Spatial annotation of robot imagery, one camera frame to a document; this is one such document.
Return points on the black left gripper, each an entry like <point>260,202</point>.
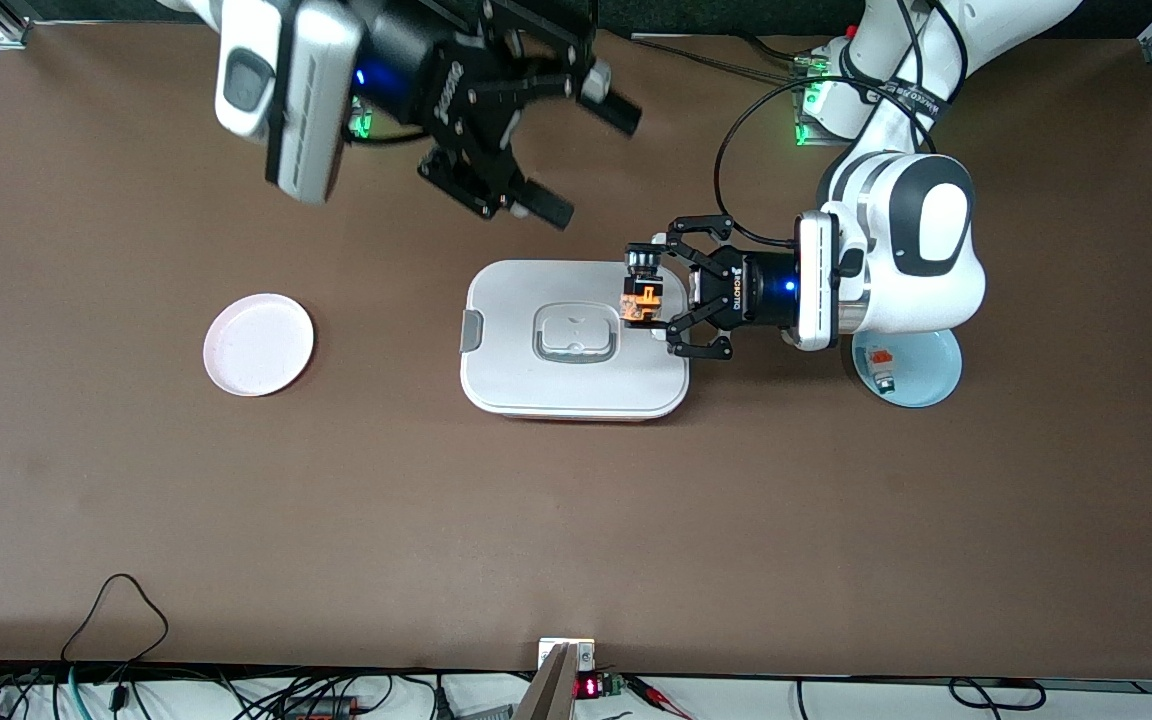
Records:
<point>758,288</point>

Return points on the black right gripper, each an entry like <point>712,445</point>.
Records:
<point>414,65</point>

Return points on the orange push-button switch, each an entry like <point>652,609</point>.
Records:
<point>641,300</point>

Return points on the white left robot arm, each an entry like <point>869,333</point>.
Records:
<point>936,230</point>

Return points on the white lidded pink box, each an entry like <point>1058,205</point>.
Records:
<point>556,385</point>

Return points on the white orange small part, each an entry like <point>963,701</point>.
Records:
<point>880,368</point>

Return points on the light blue plate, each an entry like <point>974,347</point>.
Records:
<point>931,375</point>

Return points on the pink plate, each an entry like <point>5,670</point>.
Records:
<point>258,345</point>

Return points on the red clip leads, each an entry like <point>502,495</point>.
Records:
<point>656,692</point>

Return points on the red digit display module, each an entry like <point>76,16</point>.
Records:
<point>588,687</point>

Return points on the orange black connector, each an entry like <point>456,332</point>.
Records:
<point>321,710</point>

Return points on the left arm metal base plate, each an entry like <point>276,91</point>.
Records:
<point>808,138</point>

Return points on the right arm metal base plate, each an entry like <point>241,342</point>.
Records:
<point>364,125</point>

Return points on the white mount bracket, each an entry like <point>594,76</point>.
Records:
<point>586,655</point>

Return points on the aluminium camera mount beam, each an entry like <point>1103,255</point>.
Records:
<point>551,695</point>

